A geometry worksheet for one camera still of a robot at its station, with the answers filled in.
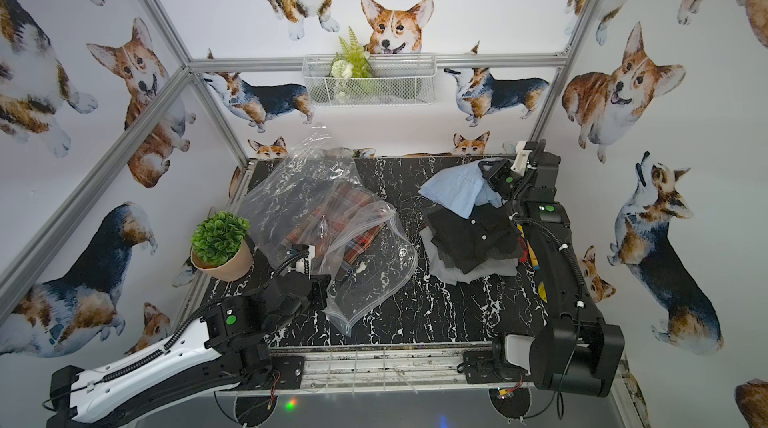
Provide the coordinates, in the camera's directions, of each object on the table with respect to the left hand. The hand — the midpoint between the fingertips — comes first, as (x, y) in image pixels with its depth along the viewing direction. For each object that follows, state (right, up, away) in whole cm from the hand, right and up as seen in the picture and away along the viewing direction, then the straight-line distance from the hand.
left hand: (337, 276), depth 74 cm
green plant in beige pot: (-33, +6, +6) cm, 34 cm away
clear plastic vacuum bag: (-15, +19, +36) cm, 43 cm away
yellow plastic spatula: (+57, +1, +21) cm, 61 cm away
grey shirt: (+45, -1, +13) cm, 47 cm away
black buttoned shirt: (+39, +9, +8) cm, 41 cm away
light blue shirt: (+32, +22, +7) cm, 39 cm away
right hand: (+35, +29, +1) cm, 46 cm away
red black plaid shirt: (+54, +1, +18) cm, 57 cm away
